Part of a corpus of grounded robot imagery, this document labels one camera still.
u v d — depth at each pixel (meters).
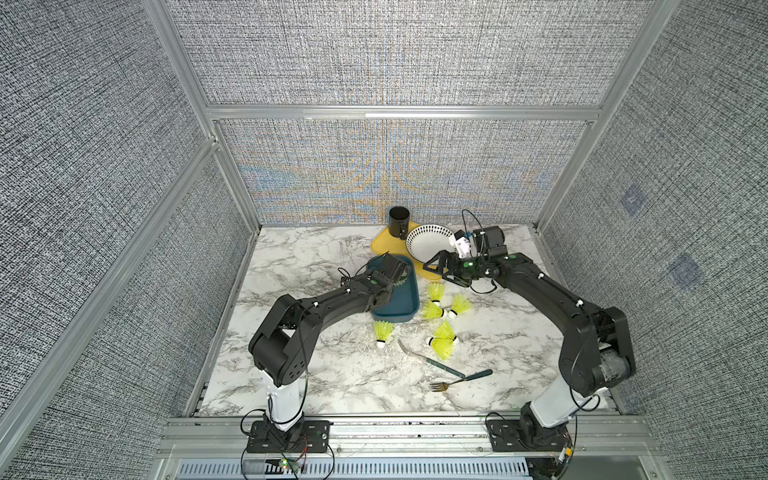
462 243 0.82
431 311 0.93
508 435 0.73
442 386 0.81
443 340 0.88
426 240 1.07
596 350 0.45
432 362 0.86
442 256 0.78
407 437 0.75
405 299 1.01
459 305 0.94
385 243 1.16
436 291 0.98
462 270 0.77
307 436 0.73
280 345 0.49
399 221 1.11
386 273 0.72
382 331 0.88
